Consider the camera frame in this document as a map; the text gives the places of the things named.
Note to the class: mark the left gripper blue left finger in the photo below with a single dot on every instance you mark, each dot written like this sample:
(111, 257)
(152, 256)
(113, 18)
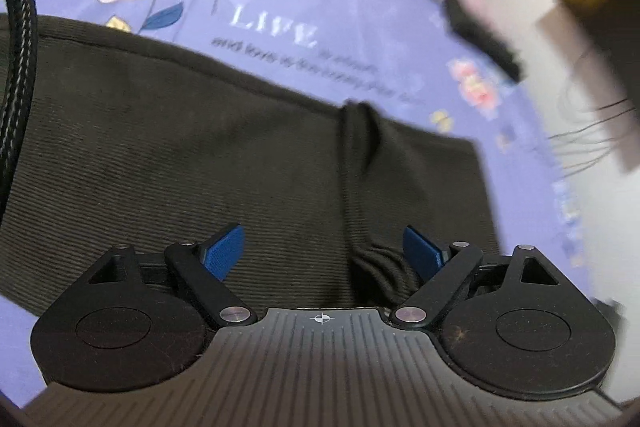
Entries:
(134, 320)

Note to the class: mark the black pants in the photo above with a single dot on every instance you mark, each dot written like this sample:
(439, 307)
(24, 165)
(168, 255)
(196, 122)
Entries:
(134, 141)

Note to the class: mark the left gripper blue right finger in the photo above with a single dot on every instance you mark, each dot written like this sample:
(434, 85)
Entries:
(514, 325)

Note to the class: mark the purple floral bed sheet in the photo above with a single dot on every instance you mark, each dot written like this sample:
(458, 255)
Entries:
(399, 57)

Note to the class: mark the folded black garment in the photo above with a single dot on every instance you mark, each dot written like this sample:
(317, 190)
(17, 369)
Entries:
(470, 29)

